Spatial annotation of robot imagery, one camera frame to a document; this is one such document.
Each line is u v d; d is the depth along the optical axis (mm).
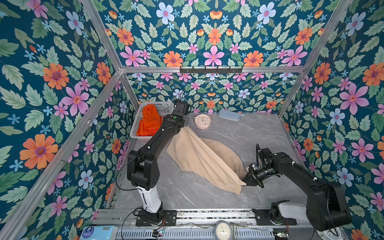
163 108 1181
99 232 654
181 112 675
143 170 473
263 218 730
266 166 652
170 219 732
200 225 720
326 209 410
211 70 922
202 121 1114
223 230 671
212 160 780
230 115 1161
